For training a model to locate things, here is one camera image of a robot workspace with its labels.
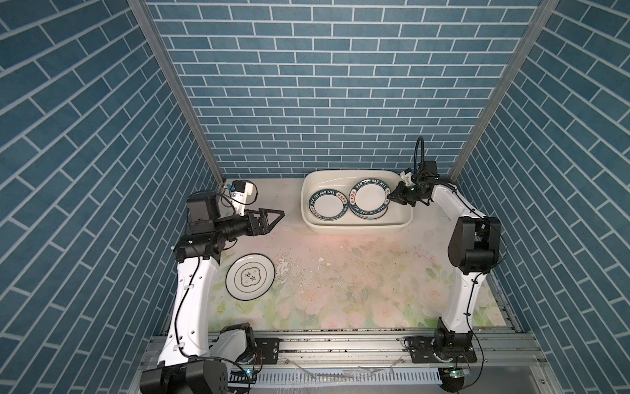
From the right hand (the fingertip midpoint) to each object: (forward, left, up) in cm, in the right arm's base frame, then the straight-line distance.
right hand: (390, 196), depth 98 cm
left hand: (-27, +37, +19) cm, 49 cm away
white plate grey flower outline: (-33, +52, -12) cm, 63 cm away
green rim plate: (+3, +26, -11) cm, 28 cm away
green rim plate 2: (+4, +8, -5) cm, 10 cm away
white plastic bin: (-1, -6, -12) cm, 14 cm away
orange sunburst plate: (-3, +8, -10) cm, 14 cm away
